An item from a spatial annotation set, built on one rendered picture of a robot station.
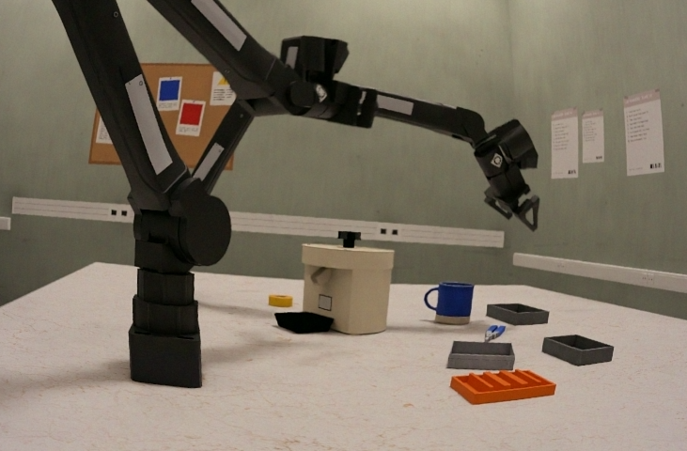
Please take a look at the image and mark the orange slotted tray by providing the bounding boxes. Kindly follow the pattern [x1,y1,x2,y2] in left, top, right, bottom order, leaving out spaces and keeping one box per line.
[450,369,556,405]

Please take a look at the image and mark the yellow tape roll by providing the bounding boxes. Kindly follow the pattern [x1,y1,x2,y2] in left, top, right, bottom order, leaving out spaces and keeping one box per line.
[269,294,293,307]

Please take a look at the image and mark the beige dispenser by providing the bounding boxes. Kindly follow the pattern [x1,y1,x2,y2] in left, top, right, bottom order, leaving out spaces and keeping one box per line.
[302,231,394,335]

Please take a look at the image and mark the blue ceramic mug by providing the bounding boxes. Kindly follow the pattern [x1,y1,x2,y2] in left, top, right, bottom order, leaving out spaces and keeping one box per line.
[424,282,474,325]

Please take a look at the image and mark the blue-handled pliers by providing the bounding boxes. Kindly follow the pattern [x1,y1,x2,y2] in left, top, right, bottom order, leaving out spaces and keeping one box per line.
[484,325,506,342]

